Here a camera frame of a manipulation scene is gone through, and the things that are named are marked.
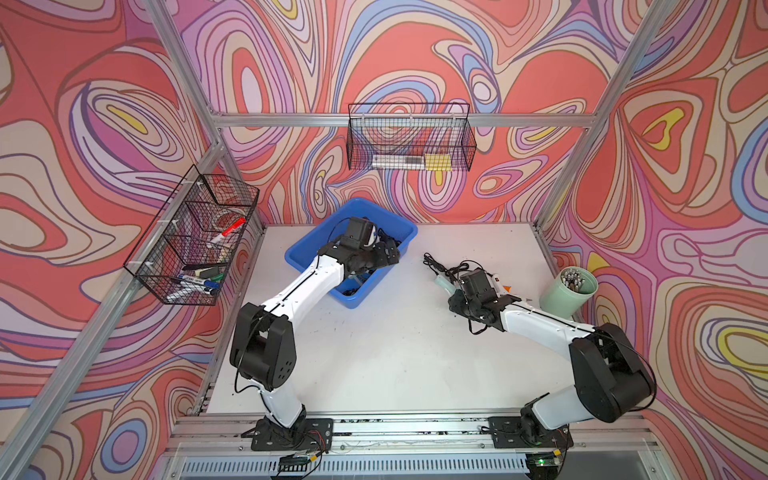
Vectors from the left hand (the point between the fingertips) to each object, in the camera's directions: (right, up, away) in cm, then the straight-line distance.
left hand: (389, 256), depth 87 cm
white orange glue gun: (+18, -9, +5) cm, 21 cm away
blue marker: (-43, -6, -19) cm, 47 cm away
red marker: (-42, +7, -10) cm, 44 cm away
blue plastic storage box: (-7, -10, +1) cm, 13 cm away
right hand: (+21, -17, +5) cm, 27 cm away
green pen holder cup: (+52, -9, -3) cm, 53 cm away
